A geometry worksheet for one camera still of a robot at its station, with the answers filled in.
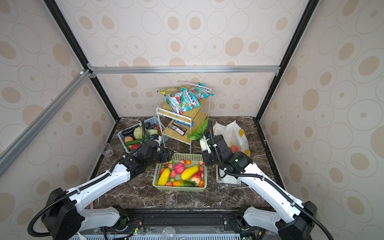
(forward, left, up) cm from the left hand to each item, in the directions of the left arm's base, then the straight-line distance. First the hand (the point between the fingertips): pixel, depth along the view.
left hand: (174, 151), depth 80 cm
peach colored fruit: (+16, +33, -11) cm, 39 cm away
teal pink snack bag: (+29, -14, +16) cm, 37 cm away
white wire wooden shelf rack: (+14, -13, +13) cm, 23 cm away
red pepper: (+10, +28, -13) cm, 33 cm away
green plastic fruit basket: (-6, -5, -14) cm, 16 cm away
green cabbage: (+18, +26, -8) cm, 33 cm away
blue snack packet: (+8, -6, +13) cm, 16 cm away
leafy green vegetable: (0, -13, +14) cm, 19 cm away
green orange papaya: (-13, -5, -13) cm, 19 cm away
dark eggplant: (+20, +34, -10) cm, 41 cm away
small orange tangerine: (+2, -7, -17) cm, 18 cm away
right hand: (-3, -17, +3) cm, 18 cm away
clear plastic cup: (+11, +49, -17) cm, 53 cm away
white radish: (-2, -15, +10) cm, 18 cm away
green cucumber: (+13, +29, -12) cm, 34 cm away
